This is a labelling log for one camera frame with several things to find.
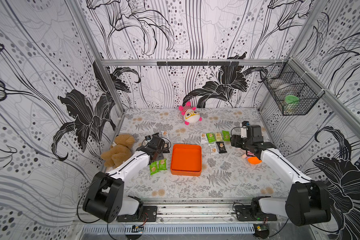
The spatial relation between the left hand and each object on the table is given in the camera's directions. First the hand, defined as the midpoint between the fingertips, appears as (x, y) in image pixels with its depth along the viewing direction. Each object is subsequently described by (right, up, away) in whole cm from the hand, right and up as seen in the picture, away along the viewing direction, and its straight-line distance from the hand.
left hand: (155, 158), depth 89 cm
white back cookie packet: (+36, +4, +6) cm, 37 cm away
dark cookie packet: (+42, +5, +7) cm, 43 cm away
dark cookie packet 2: (+5, +5, +7) cm, 10 cm away
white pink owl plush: (+22, +28, +18) cm, 40 cm away
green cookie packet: (+36, +11, +12) cm, 40 cm away
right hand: (+49, +13, -1) cm, 51 cm away
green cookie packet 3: (-1, -6, -1) cm, 6 cm away
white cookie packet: (+31, +10, +12) cm, 34 cm away
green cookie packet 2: (+47, +12, +12) cm, 50 cm away
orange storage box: (+19, -1, -2) cm, 19 cm away
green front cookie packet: (+4, -4, 0) cm, 6 cm away
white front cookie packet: (+4, +14, +15) cm, 21 cm away
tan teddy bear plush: (-21, +5, -3) cm, 21 cm away
